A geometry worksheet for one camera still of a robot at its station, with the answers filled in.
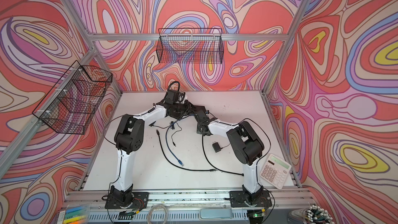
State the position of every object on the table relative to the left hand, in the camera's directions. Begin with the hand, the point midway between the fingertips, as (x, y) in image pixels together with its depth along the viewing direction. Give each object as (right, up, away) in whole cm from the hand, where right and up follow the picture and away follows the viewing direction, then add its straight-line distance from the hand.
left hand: (199, 108), depth 95 cm
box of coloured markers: (-56, -49, -25) cm, 78 cm away
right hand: (+4, -16, +4) cm, 17 cm away
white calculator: (+41, -33, -15) cm, 55 cm away
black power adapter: (+10, -23, -5) cm, 26 cm away
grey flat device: (+8, -48, -26) cm, 55 cm away
